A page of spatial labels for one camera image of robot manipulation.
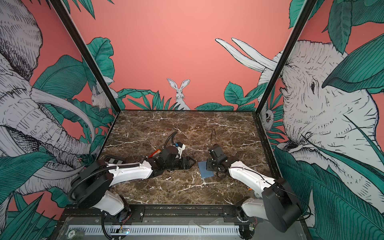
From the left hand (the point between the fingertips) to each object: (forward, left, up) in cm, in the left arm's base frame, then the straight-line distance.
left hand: (194, 161), depth 82 cm
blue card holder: (-3, -6, -10) cm, 13 cm away
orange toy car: (-17, -25, +7) cm, 31 cm away
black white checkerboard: (+7, +52, -8) cm, 53 cm away
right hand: (+1, -8, -5) cm, 9 cm away
